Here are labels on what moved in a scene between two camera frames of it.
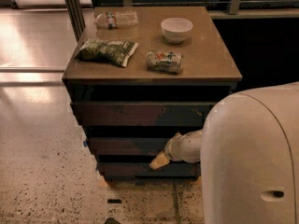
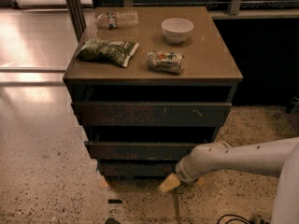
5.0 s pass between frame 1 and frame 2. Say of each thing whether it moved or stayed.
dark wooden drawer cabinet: stayed
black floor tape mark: stayed
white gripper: moved
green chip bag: stayed
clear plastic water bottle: stayed
